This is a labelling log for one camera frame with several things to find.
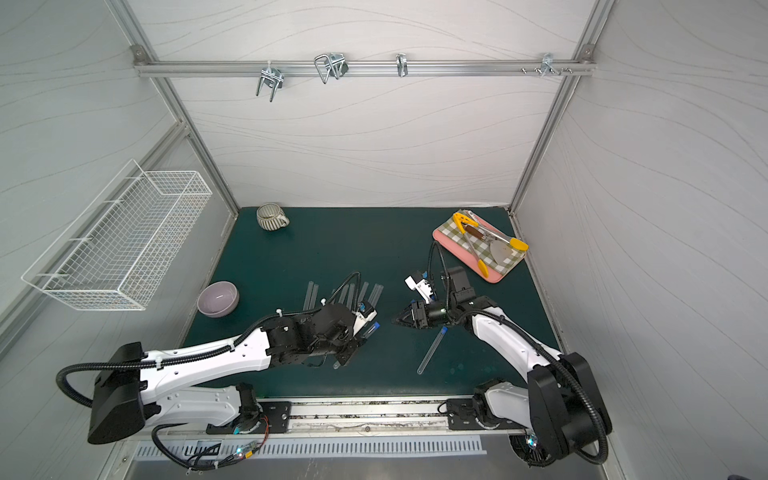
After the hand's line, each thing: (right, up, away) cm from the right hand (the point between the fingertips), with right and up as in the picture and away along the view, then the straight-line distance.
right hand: (397, 321), depth 78 cm
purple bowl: (-56, +3, +15) cm, 58 cm away
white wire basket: (-65, +19, -10) cm, 69 cm away
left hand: (-9, -4, -2) cm, 10 cm away
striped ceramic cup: (-47, +30, +33) cm, 64 cm away
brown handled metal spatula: (+38, +17, +29) cm, 51 cm away
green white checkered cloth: (+31, +20, +30) cm, 47 cm away
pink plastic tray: (+37, +27, +37) cm, 59 cm away
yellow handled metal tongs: (+28, +29, +37) cm, 54 cm away
